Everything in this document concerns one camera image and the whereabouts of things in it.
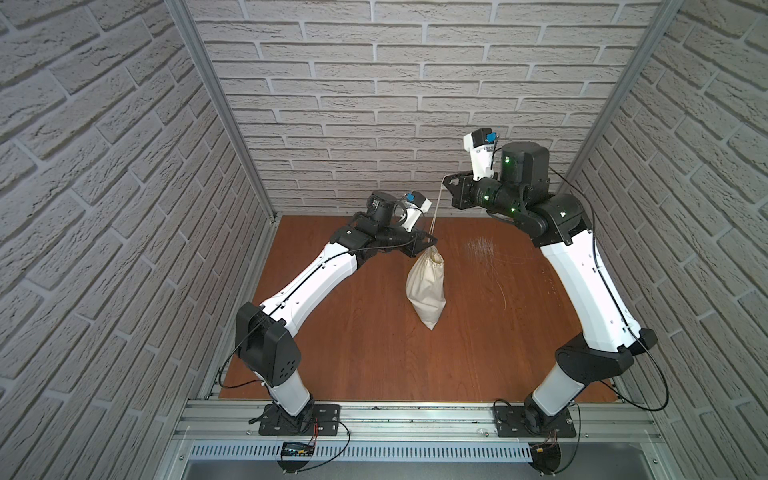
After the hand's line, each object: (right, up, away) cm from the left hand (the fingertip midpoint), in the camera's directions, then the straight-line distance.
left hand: (433, 232), depth 74 cm
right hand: (-1, +11, -12) cm, 17 cm away
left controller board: (-34, -55, -3) cm, 65 cm away
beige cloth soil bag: (-2, -13, +2) cm, 14 cm away
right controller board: (+26, -53, -5) cm, 60 cm away
